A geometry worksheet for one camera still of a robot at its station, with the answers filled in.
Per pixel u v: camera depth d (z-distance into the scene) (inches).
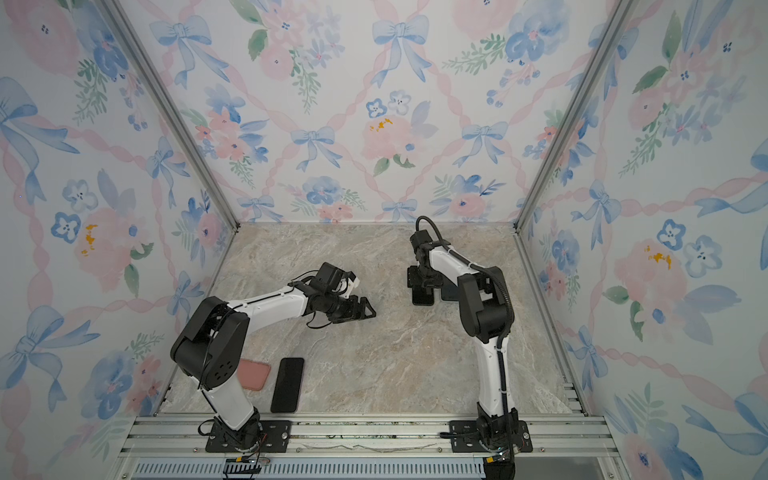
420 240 33.8
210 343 18.5
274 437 29.1
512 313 20.7
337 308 31.2
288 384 32.5
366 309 33.0
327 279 29.6
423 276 34.9
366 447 28.8
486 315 22.7
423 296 41.0
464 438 28.9
